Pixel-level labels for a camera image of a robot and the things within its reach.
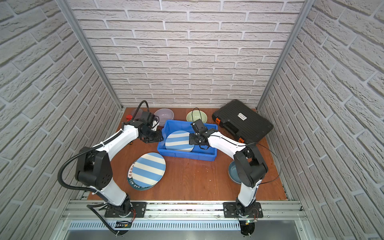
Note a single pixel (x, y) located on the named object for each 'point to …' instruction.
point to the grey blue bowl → (233, 172)
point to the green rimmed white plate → (131, 182)
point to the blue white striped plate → (178, 141)
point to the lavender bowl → (164, 114)
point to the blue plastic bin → (198, 153)
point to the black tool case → (245, 123)
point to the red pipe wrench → (129, 117)
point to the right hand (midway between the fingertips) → (193, 138)
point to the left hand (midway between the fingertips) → (162, 137)
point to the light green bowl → (196, 116)
